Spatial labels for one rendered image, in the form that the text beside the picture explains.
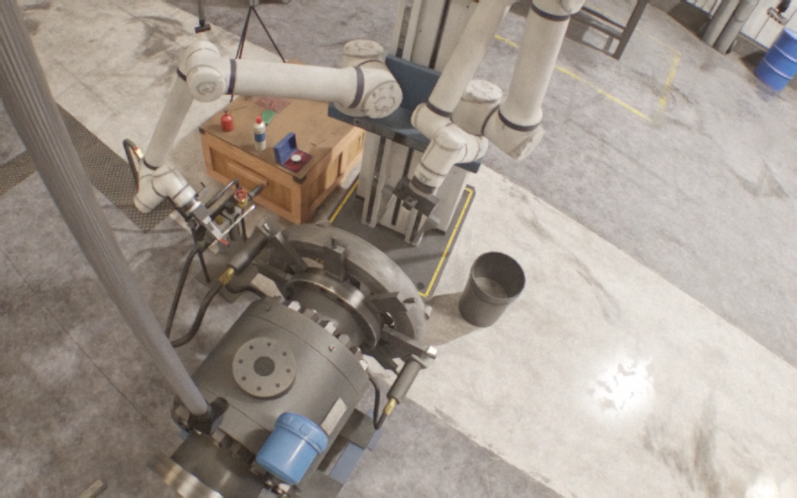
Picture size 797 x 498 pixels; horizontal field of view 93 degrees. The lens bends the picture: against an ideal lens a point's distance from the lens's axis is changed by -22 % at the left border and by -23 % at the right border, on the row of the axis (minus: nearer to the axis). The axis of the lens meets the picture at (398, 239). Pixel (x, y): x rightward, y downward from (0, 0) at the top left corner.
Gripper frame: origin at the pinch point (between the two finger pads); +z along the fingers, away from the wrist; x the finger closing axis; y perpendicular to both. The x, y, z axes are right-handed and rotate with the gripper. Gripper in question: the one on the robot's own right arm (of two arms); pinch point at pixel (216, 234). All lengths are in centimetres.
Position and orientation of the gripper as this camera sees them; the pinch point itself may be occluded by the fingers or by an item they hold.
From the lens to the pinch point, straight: 187.5
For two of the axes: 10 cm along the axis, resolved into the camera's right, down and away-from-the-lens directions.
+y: -6.2, 6.8, -3.9
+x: 5.5, 0.2, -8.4
